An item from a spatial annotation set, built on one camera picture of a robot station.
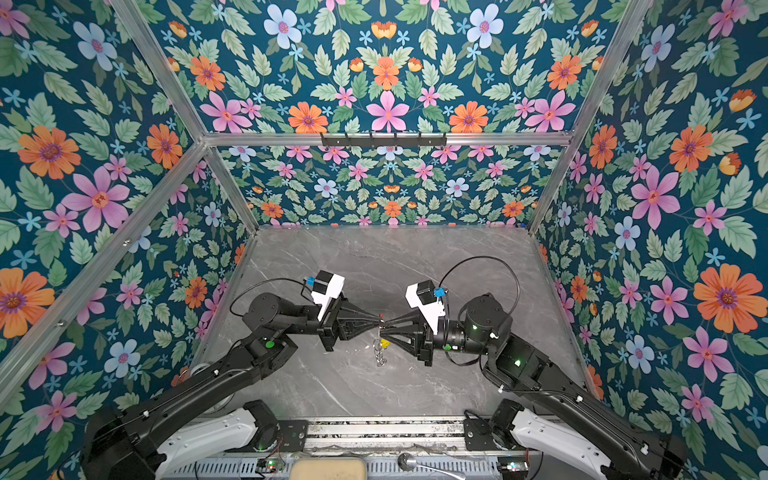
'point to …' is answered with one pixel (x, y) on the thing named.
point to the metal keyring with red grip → (377, 345)
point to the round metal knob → (406, 461)
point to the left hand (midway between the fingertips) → (375, 326)
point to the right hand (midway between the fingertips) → (386, 329)
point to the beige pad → (328, 469)
